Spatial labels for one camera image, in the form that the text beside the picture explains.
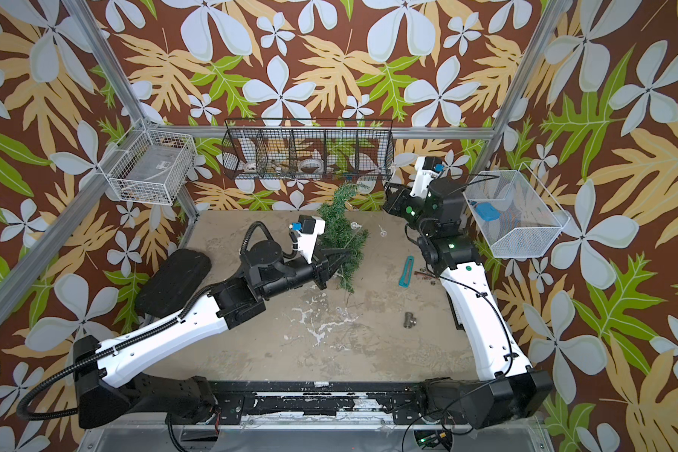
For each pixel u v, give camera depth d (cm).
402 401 76
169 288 90
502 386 37
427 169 57
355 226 64
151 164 86
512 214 84
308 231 53
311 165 99
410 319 89
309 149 98
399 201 58
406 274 101
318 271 53
